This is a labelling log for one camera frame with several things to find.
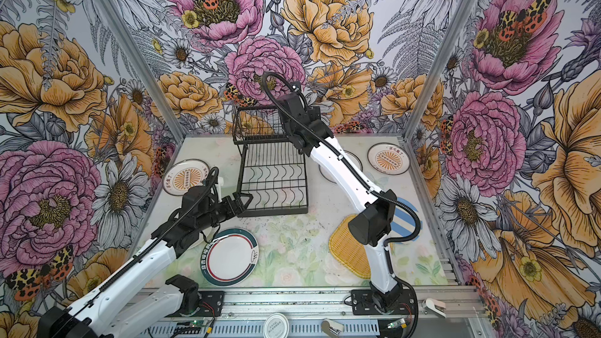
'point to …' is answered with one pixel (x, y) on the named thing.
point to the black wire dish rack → (273, 174)
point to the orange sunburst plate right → (389, 158)
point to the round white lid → (275, 325)
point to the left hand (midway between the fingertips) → (245, 207)
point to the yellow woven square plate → (349, 252)
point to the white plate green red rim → (229, 258)
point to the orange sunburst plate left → (182, 174)
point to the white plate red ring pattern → (329, 177)
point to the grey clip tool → (333, 329)
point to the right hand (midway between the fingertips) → (303, 117)
